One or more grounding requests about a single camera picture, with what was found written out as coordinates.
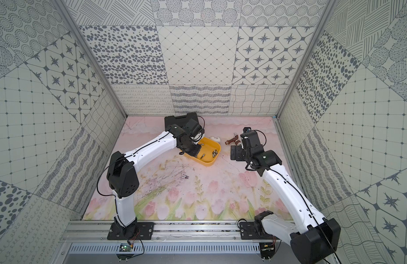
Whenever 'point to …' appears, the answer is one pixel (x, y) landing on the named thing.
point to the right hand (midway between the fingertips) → (243, 152)
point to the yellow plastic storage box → (209, 153)
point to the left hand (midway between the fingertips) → (196, 149)
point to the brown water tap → (234, 139)
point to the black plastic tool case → (180, 120)
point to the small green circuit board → (125, 247)
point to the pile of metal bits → (185, 176)
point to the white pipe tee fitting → (217, 139)
